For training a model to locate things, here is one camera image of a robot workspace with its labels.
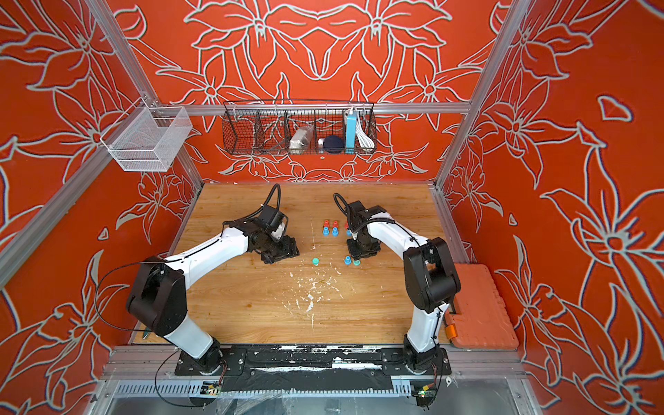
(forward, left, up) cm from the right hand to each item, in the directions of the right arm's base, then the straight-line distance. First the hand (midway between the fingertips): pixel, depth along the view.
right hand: (354, 255), depth 89 cm
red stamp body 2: (+16, +7, -4) cm, 18 cm away
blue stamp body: (+13, +11, -3) cm, 17 cm away
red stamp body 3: (+16, +2, -4) cm, 17 cm away
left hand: (-1, +21, +3) cm, 21 cm away
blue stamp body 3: (-5, +3, +20) cm, 21 cm away
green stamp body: (-1, -1, -4) cm, 5 cm away
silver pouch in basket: (+33, +20, +26) cm, 47 cm away
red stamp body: (+17, +10, -4) cm, 20 cm away
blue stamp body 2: (+12, +7, -3) cm, 15 cm away
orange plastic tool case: (-21, -38, -2) cm, 44 cm away
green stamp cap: (+1, +14, -6) cm, 15 cm away
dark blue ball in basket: (+34, +8, +22) cm, 42 cm away
